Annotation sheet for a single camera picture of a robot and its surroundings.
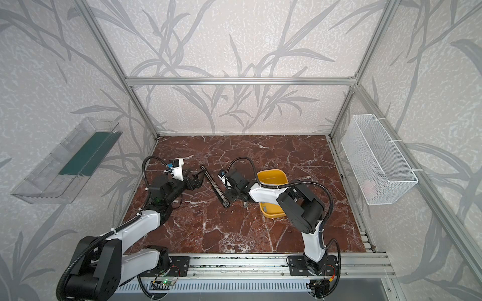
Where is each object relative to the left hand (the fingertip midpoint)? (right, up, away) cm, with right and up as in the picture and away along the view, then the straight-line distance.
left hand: (200, 164), depth 83 cm
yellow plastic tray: (+34, -7, +12) cm, 37 cm away
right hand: (+12, -10, +11) cm, 19 cm away
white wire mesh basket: (+66, -1, -22) cm, 70 cm away
